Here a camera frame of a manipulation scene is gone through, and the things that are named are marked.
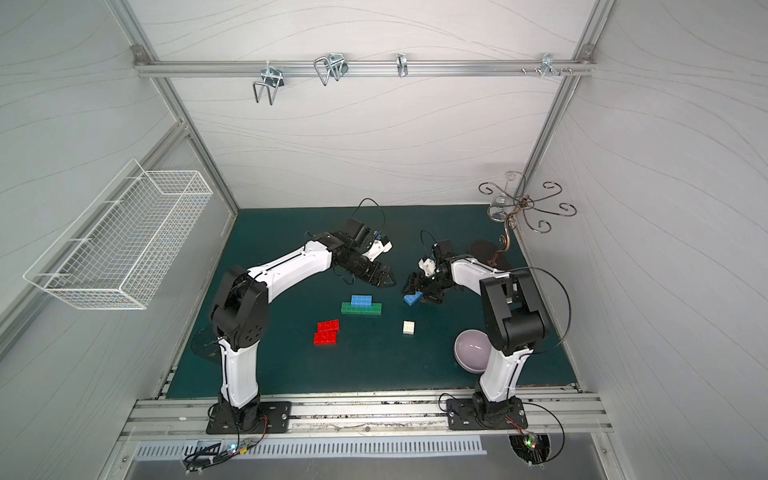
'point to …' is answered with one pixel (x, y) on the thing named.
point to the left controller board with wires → (210, 455)
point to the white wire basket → (111, 255)
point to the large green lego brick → (348, 309)
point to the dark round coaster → (205, 343)
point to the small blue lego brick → (410, 299)
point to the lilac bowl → (472, 349)
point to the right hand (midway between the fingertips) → (413, 293)
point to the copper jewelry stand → (515, 204)
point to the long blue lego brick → (362, 301)
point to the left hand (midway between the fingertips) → (387, 280)
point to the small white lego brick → (408, 327)
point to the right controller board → (533, 448)
